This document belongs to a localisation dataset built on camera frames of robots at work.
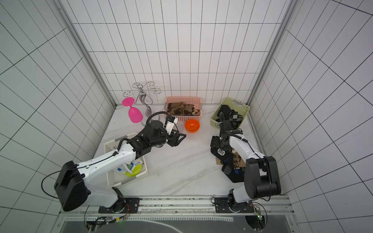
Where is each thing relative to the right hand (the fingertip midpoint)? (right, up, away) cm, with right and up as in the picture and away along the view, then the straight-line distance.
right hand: (218, 143), depth 91 cm
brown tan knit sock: (-24, +23, +17) cm, 37 cm away
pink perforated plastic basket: (-12, +30, +27) cm, 42 cm away
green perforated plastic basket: (+23, +24, +23) cm, 40 cm away
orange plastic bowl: (-16, +10, +11) cm, 22 cm away
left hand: (-24, +6, -13) cm, 28 cm away
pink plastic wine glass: (-53, +18, -1) cm, 56 cm away
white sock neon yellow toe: (-51, -12, -11) cm, 53 cm away
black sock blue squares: (+8, -16, -10) cm, 20 cm away
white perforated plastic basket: (-60, -18, -10) cm, 64 cm away
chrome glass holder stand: (-48, +30, -1) cm, 56 cm away
